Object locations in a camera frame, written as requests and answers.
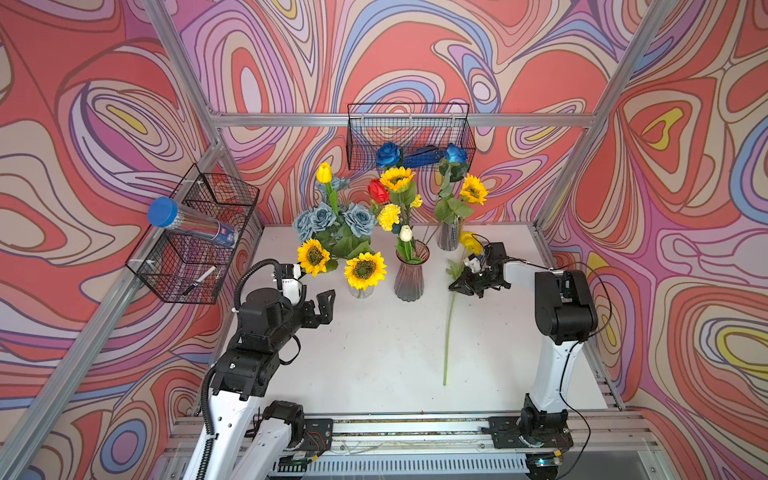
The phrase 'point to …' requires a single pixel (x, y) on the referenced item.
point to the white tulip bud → (405, 243)
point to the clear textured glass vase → (362, 293)
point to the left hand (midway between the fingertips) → (320, 292)
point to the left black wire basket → (188, 266)
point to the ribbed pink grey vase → (409, 280)
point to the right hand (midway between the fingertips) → (452, 292)
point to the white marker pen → (200, 279)
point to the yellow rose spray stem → (470, 243)
